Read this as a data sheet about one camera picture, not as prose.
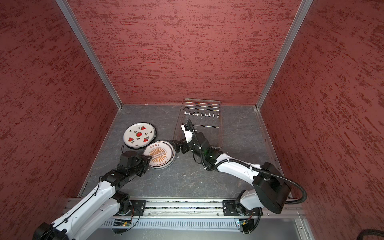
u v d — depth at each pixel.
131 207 0.74
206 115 1.24
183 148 0.70
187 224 0.77
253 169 0.46
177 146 0.69
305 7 0.71
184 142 0.69
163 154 0.90
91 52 0.88
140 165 0.72
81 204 0.47
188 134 0.68
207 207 0.76
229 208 0.74
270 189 0.42
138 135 1.00
